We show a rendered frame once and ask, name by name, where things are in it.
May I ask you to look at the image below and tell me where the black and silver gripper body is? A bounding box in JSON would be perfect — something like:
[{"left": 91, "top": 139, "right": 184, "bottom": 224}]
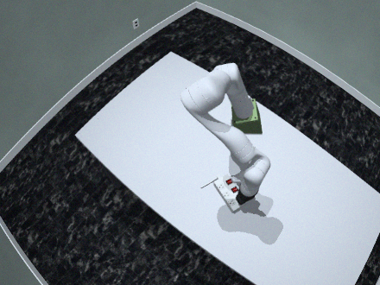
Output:
[{"left": 231, "top": 169, "right": 259, "bottom": 205}]

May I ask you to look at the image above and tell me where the white power strip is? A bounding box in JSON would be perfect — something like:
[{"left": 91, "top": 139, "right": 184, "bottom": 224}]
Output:
[{"left": 200, "top": 174, "right": 247, "bottom": 212}]

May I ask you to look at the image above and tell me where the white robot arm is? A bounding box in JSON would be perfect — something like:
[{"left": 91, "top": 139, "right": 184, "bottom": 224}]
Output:
[{"left": 180, "top": 63, "right": 270, "bottom": 192}]

